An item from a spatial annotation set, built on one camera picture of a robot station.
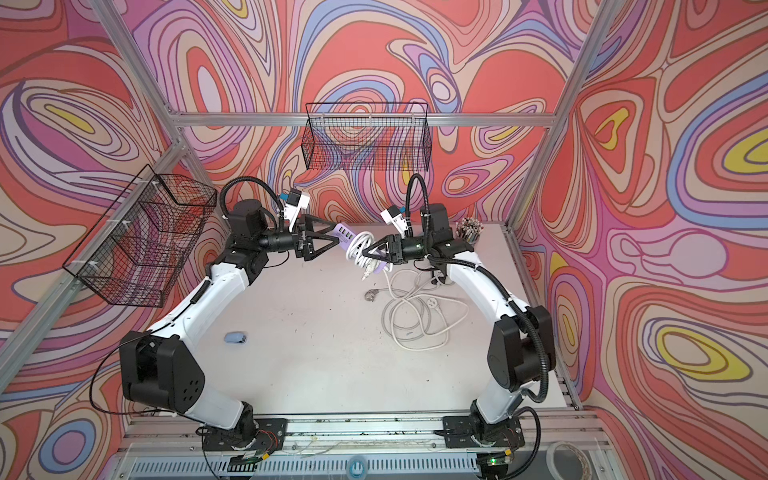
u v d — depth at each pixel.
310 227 0.72
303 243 0.67
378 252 0.72
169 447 0.73
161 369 0.42
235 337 0.86
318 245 0.65
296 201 0.64
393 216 0.72
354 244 0.70
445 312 0.96
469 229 0.93
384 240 0.69
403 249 0.68
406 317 0.94
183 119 0.89
